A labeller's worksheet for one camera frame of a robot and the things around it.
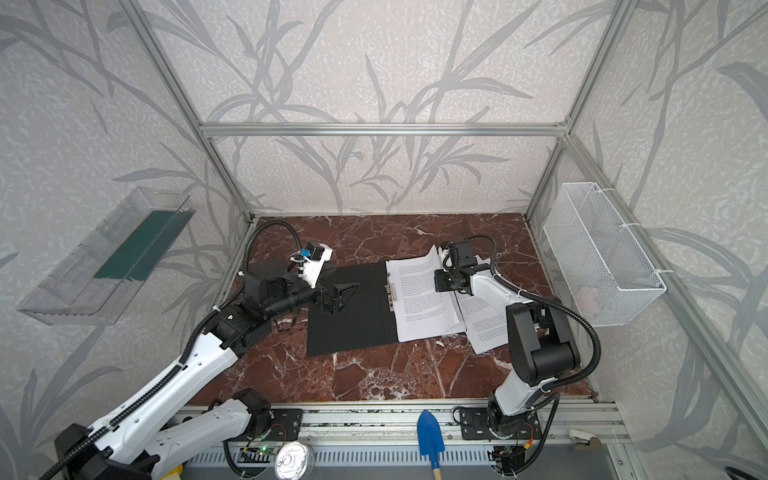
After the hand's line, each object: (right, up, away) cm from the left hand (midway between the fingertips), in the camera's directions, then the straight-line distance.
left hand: (350, 270), depth 70 cm
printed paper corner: (+18, -15, +24) cm, 34 cm away
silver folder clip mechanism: (+8, -10, +27) cm, 30 cm away
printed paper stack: (+38, -20, +21) cm, 48 cm away
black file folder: (0, -17, +21) cm, 28 cm away
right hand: (+25, -3, +26) cm, 36 cm away
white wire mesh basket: (+55, 0, -8) cm, 55 cm away
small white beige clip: (+55, -40, +1) cm, 68 cm away
